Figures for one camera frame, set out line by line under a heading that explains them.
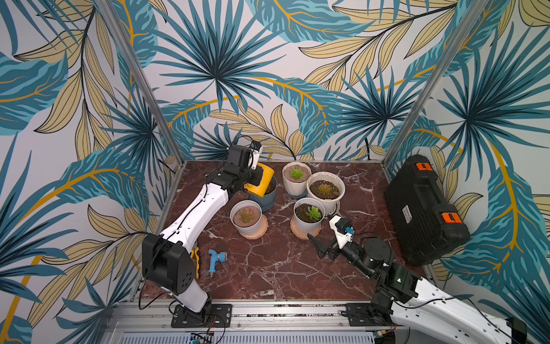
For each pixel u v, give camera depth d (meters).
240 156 0.60
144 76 0.85
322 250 0.59
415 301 0.50
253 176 0.73
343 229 0.54
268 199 0.93
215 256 0.84
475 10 0.69
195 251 0.86
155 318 0.75
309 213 0.88
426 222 0.74
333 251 0.59
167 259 0.42
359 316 0.73
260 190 0.82
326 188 0.95
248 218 0.86
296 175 0.99
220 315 0.74
